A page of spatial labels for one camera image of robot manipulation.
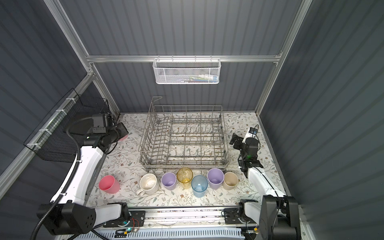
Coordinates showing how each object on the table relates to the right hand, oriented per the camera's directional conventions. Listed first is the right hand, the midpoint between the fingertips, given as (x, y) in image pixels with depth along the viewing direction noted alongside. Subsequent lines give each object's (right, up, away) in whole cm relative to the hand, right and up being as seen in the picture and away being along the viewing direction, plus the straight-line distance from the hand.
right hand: (243, 136), depth 85 cm
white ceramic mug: (-54, -27, -1) cm, 61 cm away
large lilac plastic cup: (-17, -22, -4) cm, 28 cm away
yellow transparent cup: (-33, -20, -7) cm, 40 cm away
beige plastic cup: (-8, -25, -1) cm, 26 cm away
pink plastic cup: (-76, -27, -2) cm, 81 cm away
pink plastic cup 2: (-62, 0, -14) cm, 64 cm away
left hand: (-66, +5, -8) cm, 66 cm away
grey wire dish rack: (-36, -2, +17) cm, 40 cm away
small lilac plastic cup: (-43, -25, -1) cm, 50 cm away
